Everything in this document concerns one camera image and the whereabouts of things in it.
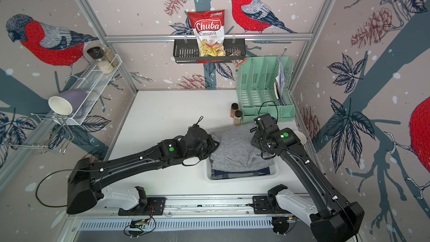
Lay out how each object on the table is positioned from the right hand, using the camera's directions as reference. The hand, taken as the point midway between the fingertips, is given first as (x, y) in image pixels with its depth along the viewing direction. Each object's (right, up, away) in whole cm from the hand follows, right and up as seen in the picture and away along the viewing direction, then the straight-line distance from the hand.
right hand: (255, 139), depth 77 cm
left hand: (-15, 0, -5) cm, 16 cm away
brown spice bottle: (-8, +15, +24) cm, 29 cm away
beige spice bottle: (-7, +8, +19) cm, 21 cm away
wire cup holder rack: (-85, +1, -6) cm, 85 cm away
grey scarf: (-10, -4, -6) cm, 12 cm away
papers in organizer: (+17, +27, +16) cm, 36 cm away
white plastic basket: (-22, -16, -2) cm, 27 cm away
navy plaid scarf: (-18, -16, -1) cm, 24 cm away
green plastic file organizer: (+16, +29, +41) cm, 53 cm away
